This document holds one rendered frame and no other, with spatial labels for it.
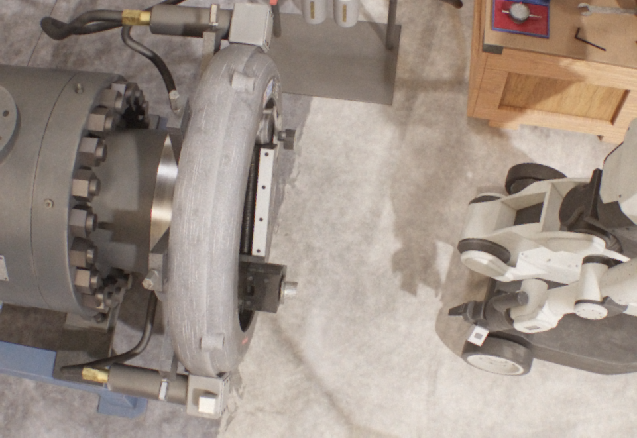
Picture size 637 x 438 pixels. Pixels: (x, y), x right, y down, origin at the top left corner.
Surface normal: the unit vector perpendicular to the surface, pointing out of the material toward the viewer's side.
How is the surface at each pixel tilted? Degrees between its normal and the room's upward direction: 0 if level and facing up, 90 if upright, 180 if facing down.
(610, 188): 70
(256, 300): 38
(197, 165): 10
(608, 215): 84
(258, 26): 23
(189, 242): 33
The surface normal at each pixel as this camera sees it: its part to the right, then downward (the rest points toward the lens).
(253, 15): -0.05, -0.01
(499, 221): 0.49, -0.21
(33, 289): -0.12, 0.77
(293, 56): 0.00, -0.39
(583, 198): -0.90, -0.38
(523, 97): -0.13, 0.91
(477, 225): -0.68, -0.46
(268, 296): -0.08, 0.26
